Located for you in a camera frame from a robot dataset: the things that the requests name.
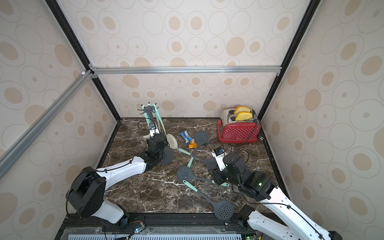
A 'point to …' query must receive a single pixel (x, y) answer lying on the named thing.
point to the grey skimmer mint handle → (223, 209)
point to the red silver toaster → (230, 130)
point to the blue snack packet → (186, 136)
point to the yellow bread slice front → (243, 115)
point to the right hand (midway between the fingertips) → (212, 170)
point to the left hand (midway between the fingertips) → (161, 130)
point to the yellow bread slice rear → (241, 108)
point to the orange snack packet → (192, 145)
